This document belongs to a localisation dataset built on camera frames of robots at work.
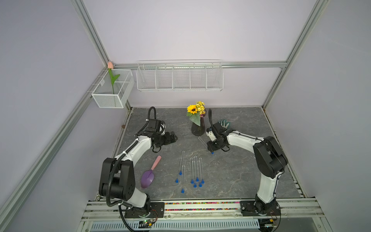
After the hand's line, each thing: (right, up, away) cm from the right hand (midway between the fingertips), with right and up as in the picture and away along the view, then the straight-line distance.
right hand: (211, 145), depth 97 cm
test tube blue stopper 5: (-11, -8, -6) cm, 14 cm away
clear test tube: (-6, +3, +2) cm, 7 cm away
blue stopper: (+1, -4, -3) cm, 5 cm away
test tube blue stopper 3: (-13, -18, -14) cm, 26 cm away
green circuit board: (-37, -35, -24) cm, 57 cm away
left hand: (-25, +5, -8) cm, 27 cm away
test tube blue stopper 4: (-11, -20, -14) cm, 27 cm away
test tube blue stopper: (-20, -11, -8) cm, 24 cm away
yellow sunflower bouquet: (-11, +22, -11) cm, 27 cm away
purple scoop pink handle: (-38, -16, -14) cm, 44 cm away
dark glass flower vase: (-9, +10, +5) cm, 15 cm away
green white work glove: (+12, +15, +12) cm, 22 cm away
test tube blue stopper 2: (-18, -17, -12) cm, 28 cm away
